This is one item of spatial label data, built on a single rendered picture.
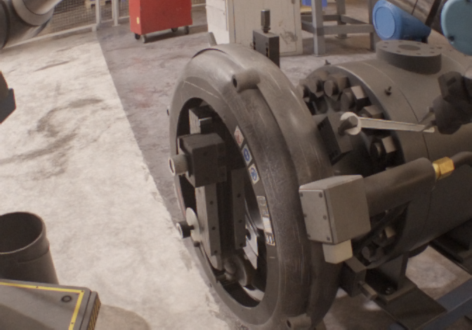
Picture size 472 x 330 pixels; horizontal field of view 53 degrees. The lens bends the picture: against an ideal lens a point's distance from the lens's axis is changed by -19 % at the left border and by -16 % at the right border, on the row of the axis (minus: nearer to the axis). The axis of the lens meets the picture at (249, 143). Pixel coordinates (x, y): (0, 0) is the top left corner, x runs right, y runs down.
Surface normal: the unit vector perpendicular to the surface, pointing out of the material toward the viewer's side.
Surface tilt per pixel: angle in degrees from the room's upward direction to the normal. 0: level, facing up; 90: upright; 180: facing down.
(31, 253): 93
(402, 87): 27
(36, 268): 93
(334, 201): 67
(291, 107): 37
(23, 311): 0
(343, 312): 0
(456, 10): 92
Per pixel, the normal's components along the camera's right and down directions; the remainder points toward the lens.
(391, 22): -0.90, 0.22
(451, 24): -0.32, 0.41
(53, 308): -0.05, -0.92
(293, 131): 0.25, -0.43
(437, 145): 0.36, -0.17
